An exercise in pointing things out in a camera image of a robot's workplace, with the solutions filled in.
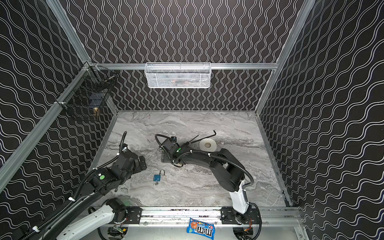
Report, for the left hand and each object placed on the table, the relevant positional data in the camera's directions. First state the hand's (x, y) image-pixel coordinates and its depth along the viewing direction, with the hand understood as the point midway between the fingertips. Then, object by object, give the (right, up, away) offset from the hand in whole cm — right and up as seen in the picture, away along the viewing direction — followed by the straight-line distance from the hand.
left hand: (141, 161), depth 76 cm
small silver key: (+6, -14, +9) cm, 18 cm away
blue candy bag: (+29, -30, -6) cm, 42 cm away
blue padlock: (+6, -12, +10) cm, 16 cm away
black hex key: (+35, +10, +28) cm, 46 cm away
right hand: (+12, -1, +15) cm, 19 cm away
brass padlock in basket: (-28, +26, +8) cm, 39 cm away
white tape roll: (+37, +5, +25) cm, 44 cm away
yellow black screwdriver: (+23, +7, +25) cm, 35 cm away
